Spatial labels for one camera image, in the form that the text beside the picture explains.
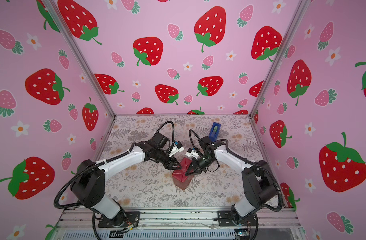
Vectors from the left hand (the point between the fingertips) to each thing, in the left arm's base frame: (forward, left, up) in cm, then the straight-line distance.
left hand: (180, 165), depth 81 cm
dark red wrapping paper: (-6, 0, 0) cm, 6 cm away
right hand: (-6, -4, +1) cm, 7 cm away
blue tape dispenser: (+29, -23, -6) cm, 38 cm away
